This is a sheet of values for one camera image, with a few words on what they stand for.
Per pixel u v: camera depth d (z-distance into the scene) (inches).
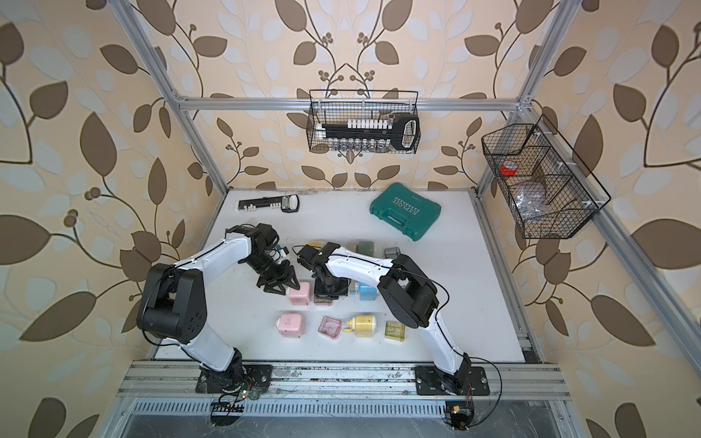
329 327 33.2
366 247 36.9
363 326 30.3
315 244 40.2
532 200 28.6
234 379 26.4
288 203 45.5
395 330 32.5
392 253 40.1
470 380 25.6
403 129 32.6
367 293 33.4
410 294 20.4
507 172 32.2
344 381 29.7
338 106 35.9
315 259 26.6
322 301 34.6
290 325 30.3
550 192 28.7
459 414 28.0
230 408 28.9
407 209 42.6
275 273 30.3
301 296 32.7
